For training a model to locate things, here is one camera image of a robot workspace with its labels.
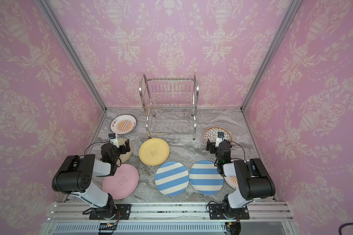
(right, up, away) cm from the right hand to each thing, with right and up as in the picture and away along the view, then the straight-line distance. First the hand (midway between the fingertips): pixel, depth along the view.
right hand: (217, 138), depth 93 cm
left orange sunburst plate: (-67, +9, +17) cm, 70 cm away
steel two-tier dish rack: (-31, +23, +12) cm, 41 cm away
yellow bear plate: (-41, -9, +2) cm, 42 cm away
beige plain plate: (-59, -12, -1) cm, 60 cm away
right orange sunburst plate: (+6, -24, -10) cm, 26 cm away
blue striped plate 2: (-9, -22, -9) cm, 26 cm away
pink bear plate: (-56, -24, -9) cm, 62 cm away
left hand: (-62, -2, +2) cm, 62 cm away
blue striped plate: (-29, -23, -8) cm, 37 cm away
